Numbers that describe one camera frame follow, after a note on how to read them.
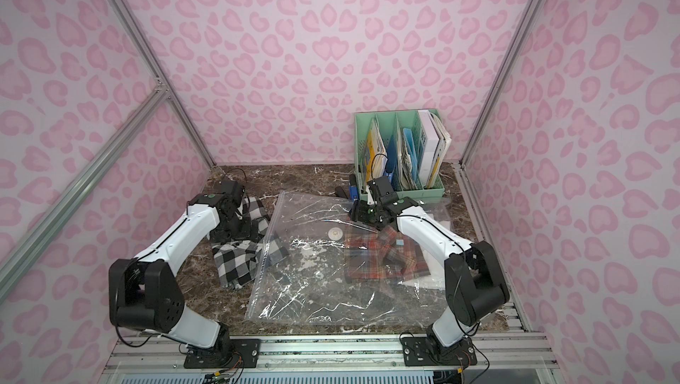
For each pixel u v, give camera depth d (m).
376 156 0.98
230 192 0.71
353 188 1.07
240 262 0.88
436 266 0.85
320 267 0.89
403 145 0.95
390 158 0.88
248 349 0.75
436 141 0.93
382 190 0.69
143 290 0.46
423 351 0.73
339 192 1.07
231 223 0.75
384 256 0.87
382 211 0.66
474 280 0.45
